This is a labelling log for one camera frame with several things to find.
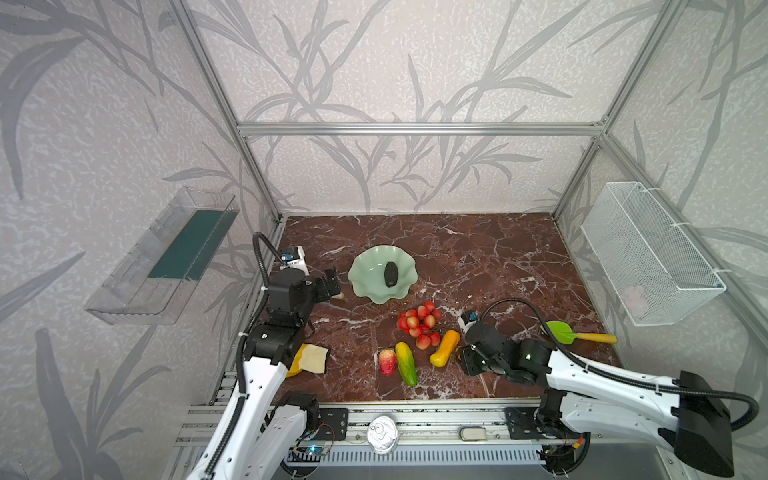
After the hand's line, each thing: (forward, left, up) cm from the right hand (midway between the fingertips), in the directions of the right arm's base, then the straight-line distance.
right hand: (458, 347), depth 81 cm
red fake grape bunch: (+6, +10, +1) cm, 12 cm away
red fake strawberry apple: (-3, +19, -2) cm, 20 cm away
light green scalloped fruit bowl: (+27, +27, -4) cm, 39 cm away
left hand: (+15, +35, +20) cm, 43 cm away
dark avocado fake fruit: (+26, +19, -2) cm, 32 cm away
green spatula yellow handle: (+6, -33, -6) cm, 34 cm away
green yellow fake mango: (-3, +14, -2) cm, 15 cm away
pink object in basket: (+6, -43, +15) cm, 46 cm away
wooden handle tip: (+18, +36, -3) cm, 40 cm away
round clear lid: (-20, +20, 0) cm, 28 cm away
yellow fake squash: (+1, +3, -3) cm, 4 cm away
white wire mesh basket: (+6, -40, +27) cm, 49 cm away
